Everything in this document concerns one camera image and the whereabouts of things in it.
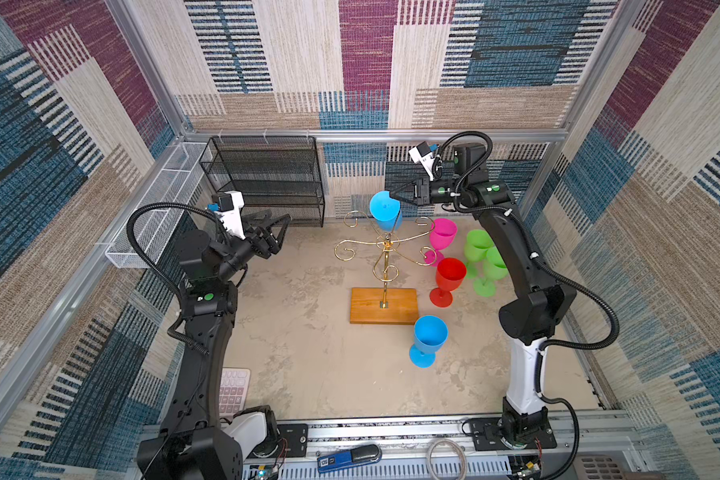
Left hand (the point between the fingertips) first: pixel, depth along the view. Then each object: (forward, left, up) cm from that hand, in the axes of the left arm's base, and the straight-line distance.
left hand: (279, 211), depth 66 cm
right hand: (+8, -25, -3) cm, 27 cm away
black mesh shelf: (+42, +11, -21) cm, 48 cm away
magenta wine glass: (+16, -43, -24) cm, 52 cm away
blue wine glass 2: (+6, -24, -6) cm, 25 cm away
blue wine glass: (-15, -35, -30) cm, 49 cm away
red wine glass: (0, -43, -25) cm, 50 cm away
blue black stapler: (-41, -15, -36) cm, 57 cm away
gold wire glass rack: (+13, -26, -40) cm, 49 cm away
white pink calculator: (-26, +16, -40) cm, 50 cm away
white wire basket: (+18, +47, -24) cm, 56 cm away
